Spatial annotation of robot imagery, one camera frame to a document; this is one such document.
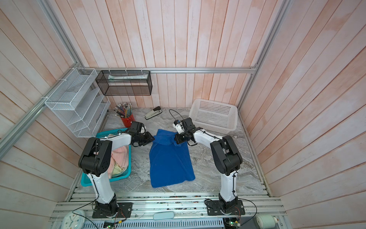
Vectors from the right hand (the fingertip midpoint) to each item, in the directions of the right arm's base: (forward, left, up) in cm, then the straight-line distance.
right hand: (175, 138), depth 97 cm
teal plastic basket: (-31, +46, +5) cm, 56 cm away
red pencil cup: (+11, +35, +3) cm, 37 cm away
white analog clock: (-49, +49, -1) cm, 69 cm away
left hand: (-1, +15, -3) cm, 16 cm away
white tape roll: (-46, -45, +3) cm, 64 cm away
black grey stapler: (+26, +17, -1) cm, 31 cm away
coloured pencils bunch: (+15, +37, +11) cm, 42 cm away
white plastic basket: (+24, -30, -5) cm, 39 cm away
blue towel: (-16, +2, -5) cm, 17 cm away
